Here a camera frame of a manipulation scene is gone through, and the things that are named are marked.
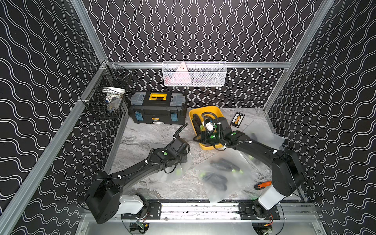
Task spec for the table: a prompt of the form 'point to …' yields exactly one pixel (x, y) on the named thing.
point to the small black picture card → (237, 119)
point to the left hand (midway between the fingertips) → (184, 153)
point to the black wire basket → (107, 95)
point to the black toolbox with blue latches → (155, 107)
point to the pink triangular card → (181, 75)
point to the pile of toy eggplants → (197, 123)
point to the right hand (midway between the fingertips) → (196, 138)
